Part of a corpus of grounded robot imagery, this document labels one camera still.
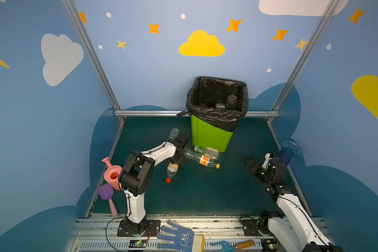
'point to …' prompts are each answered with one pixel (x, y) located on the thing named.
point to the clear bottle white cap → (174, 133)
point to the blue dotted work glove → (185, 239)
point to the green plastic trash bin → (205, 134)
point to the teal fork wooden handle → (226, 247)
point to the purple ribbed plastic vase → (289, 149)
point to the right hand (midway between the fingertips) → (251, 161)
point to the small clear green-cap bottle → (210, 151)
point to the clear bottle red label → (171, 169)
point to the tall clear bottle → (232, 102)
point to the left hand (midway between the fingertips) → (177, 160)
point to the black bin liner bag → (204, 93)
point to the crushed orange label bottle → (206, 158)
